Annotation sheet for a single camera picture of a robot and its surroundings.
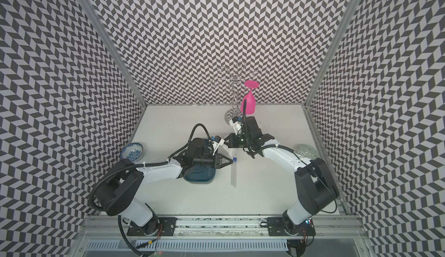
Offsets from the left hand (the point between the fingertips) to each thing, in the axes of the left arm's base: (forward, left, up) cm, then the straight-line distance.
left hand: (231, 163), depth 80 cm
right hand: (+9, +4, +3) cm, 10 cm away
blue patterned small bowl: (+11, +54, -8) cm, 56 cm away
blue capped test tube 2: (-1, -2, -10) cm, 11 cm away
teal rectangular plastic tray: (-7, +14, +4) cm, 16 cm away
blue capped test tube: (+6, -2, -7) cm, 9 cm away
